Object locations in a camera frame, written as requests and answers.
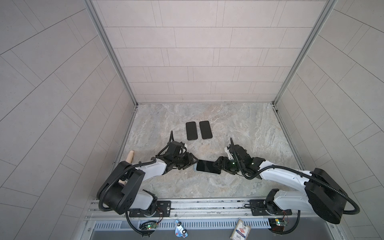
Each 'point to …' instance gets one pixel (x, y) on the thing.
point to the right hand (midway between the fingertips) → (215, 168)
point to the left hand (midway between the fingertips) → (200, 160)
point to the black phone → (207, 166)
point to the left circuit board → (151, 226)
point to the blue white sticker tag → (179, 231)
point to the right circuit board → (277, 223)
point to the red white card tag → (241, 231)
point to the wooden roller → (129, 159)
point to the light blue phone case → (195, 167)
